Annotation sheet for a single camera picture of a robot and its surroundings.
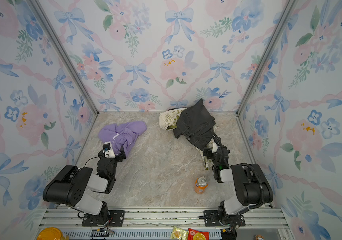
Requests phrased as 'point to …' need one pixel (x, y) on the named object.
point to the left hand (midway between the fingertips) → (114, 145)
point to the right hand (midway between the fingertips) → (213, 143)
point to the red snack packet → (196, 235)
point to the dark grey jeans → (196, 124)
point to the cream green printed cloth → (167, 120)
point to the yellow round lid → (50, 233)
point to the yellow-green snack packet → (179, 234)
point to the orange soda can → (201, 184)
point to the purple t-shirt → (125, 135)
